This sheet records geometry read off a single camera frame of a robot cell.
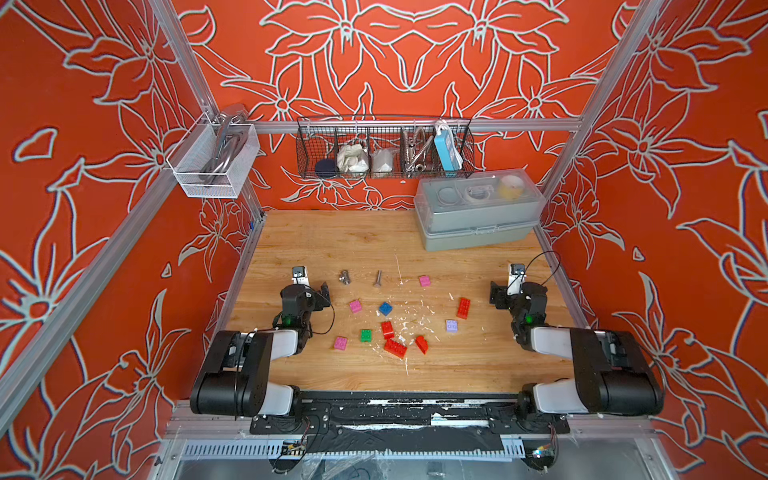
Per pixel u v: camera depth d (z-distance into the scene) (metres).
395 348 0.83
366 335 0.85
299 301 0.71
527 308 0.70
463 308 0.91
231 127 0.86
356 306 0.92
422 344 0.84
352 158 0.92
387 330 0.87
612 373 0.44
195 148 0.79
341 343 0.85
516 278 0.78
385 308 0.91
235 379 0.42
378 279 1.00
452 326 0.87
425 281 0.98
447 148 0.86
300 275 0.79
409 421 0.73
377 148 1.00
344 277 0.98
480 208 1.00
